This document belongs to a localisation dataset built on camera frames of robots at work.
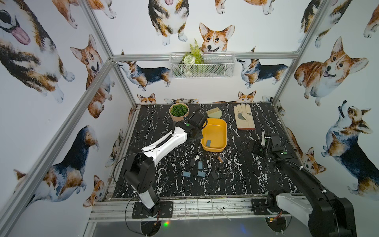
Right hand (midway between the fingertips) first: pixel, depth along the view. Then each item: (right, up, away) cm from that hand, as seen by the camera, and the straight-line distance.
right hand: (252, 145), depth 86 cm
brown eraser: (-18, -10, +5) cm, 21 cm away
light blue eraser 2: (-38, -17, 0) cm, 42 cm away
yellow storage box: (-20, +3, +18) cm, 27 cm away
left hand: (-31, +6, 0) cm, 31 cm away
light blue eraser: (-25, -1, +14) cm, 28 cm away
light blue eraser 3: (-30, -17, 0) cm, 34 cm away
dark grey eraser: (-35, -11, +5) cm, 37 cm away
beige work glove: (+3, +16, +25) cm, 30 cm away
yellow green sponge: (-19, +19, +30) cm, 40 cm away
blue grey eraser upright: (-30, -12, +2) cm, 33 cm away
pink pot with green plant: (-45, +20, +16) cm, 52 cm away
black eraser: (-22, -17, -1) cm, 28 cm away
